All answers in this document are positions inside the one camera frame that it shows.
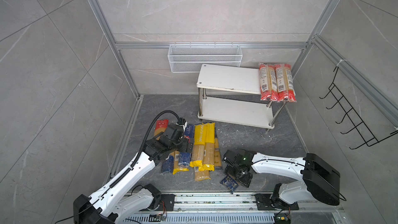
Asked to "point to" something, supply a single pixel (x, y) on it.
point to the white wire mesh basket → (189, 58)
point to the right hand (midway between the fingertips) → (229, 178)
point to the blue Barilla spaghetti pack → (184, 158)
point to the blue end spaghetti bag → (229, 183)
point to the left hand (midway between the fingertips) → (185, 136)
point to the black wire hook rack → (368, 137)
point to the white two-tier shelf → (232, 94)
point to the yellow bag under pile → (201, 175)
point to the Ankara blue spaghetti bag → (168, 164)
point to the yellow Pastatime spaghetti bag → (199, 142)
